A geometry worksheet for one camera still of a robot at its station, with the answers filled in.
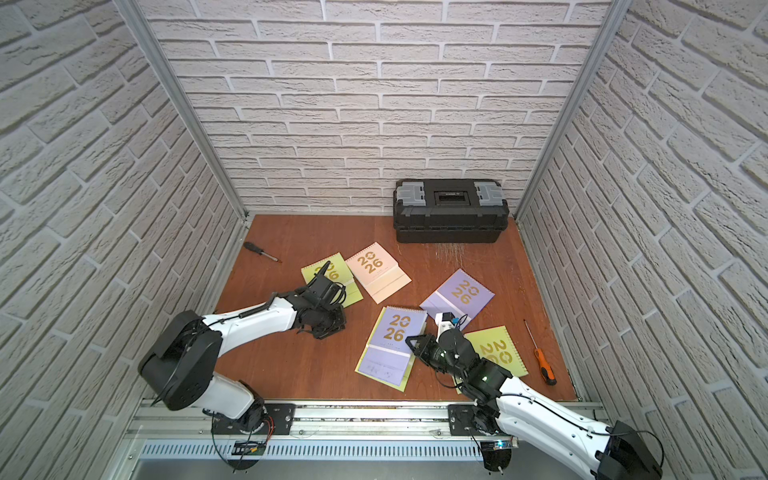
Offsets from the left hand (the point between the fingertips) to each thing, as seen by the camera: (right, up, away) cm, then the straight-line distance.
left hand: (353, 322), depth 88 cm
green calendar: (+11, -14, -10) cm, 20 cm away
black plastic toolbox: (+31, +35, +11) cm, 48 cm away
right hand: (+16, -3, -9) cm, 19 cm away
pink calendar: (+7, +14, +13) cm, 20 cm away
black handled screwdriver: (-41, +22, +22) cm, 51 cm away
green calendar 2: (+43, -6, -2) cm, 43 cm away
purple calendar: (+34, +7, +7) cm, 36 cm away
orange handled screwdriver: (+55, -11, -7) cm, 56 cm away
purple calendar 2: (+11, -7, -6) cm, 15 cm away
